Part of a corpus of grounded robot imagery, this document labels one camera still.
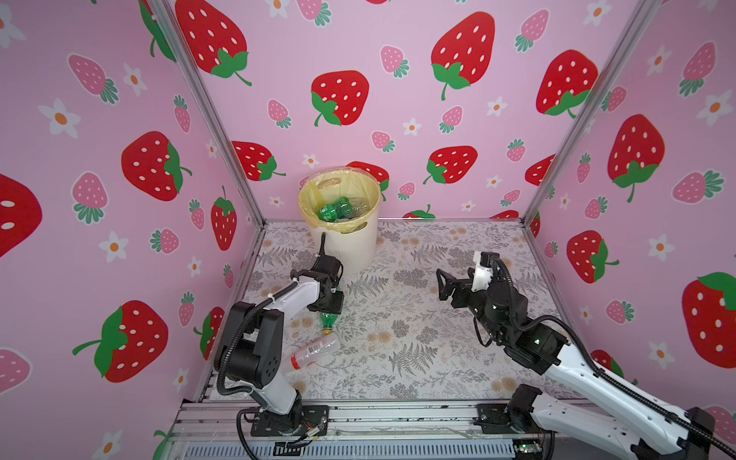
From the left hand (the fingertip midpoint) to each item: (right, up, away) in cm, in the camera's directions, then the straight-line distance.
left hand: (332, 305), depth 93 cm
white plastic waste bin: (+8, +18, 0) cm, 20 cm away
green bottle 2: (+3, +33, +3) cm, 33 cm away
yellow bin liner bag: (-2, +41, +6) cm, 41 cm away
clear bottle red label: (-6, -12, -12) cm, 18 cm away
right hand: (+34, +13, -23) cm, 43 cm away
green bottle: (-1, -5, -3) cm, 6 cm away
